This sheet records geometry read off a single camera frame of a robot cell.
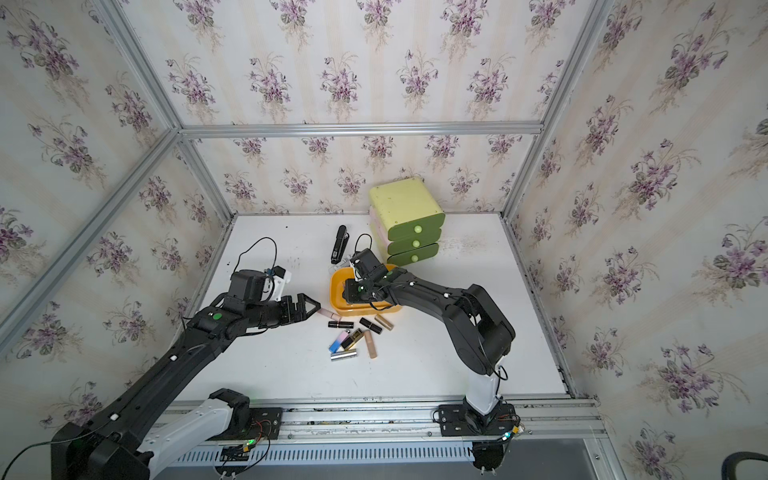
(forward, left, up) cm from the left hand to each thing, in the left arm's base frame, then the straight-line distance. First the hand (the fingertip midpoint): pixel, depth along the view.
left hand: (312, 310), depth 77 cm
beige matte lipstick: (-4, -15, -14) cm, 21 cm away
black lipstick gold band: (+2, -15, -14) cm, 21 cm away
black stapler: (+34, -4, -11) cm, 37 cm away
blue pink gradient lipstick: (-3, -6, -14) cm, 16 cm away
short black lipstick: (+2, -6, -14) cm, 15 cm away
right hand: (+9, -8, -7) cm, 14 cm away
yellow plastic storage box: (+6, -6, -10) cm, 13 cm away
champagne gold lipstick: (+3, -19, -14) cm, 24 cm away
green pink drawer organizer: (+27, -26, +7) cm, 38 cm away
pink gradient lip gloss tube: (+6, -2, -14) cm, 15 cm away
